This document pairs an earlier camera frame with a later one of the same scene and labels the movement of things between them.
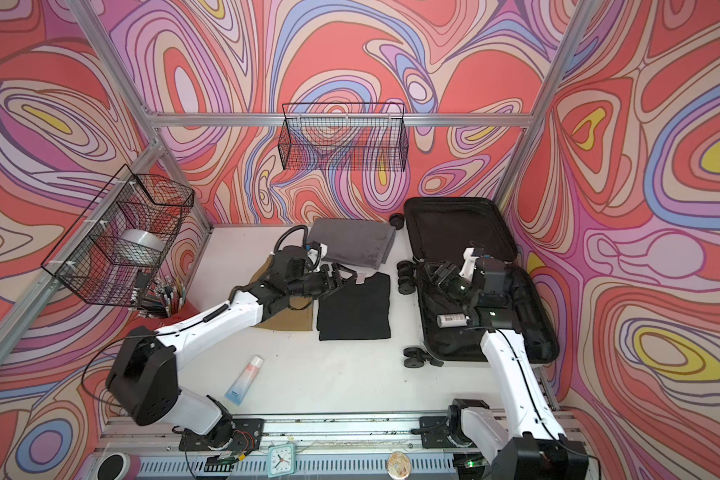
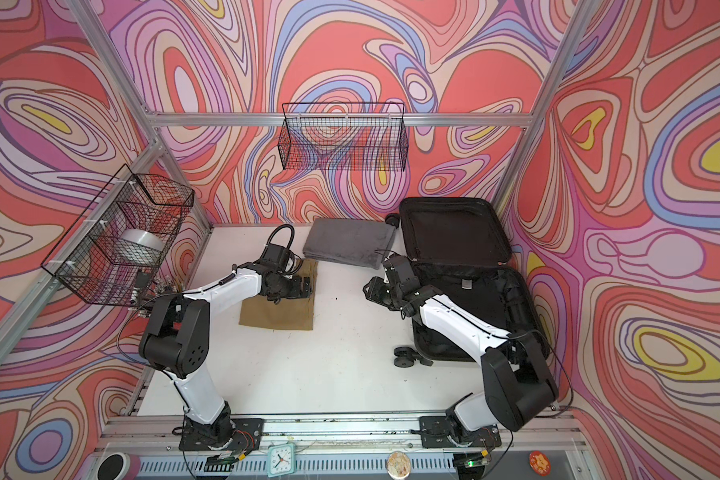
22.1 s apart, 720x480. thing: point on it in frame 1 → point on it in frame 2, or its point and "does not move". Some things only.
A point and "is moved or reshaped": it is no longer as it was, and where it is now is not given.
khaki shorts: (298, 315) does not move
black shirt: (356, 311) is moved or reshaped
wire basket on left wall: (115, 250) does not move
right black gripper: (450, 271) → (372, 290)
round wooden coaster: (399, 465) does not move
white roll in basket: (140, 247) does not move
